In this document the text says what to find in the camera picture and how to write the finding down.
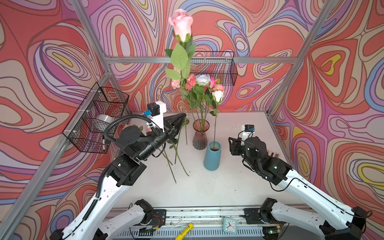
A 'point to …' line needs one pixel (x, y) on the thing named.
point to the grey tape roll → (106, 118)
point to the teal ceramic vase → (212, 158)
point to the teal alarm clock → (230, 225)
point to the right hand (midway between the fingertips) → (233, 142)
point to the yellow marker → (184, 231)
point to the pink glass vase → (200, 138)
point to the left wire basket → (87, 126)
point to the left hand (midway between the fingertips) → (188, 115)
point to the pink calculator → (273, 154)
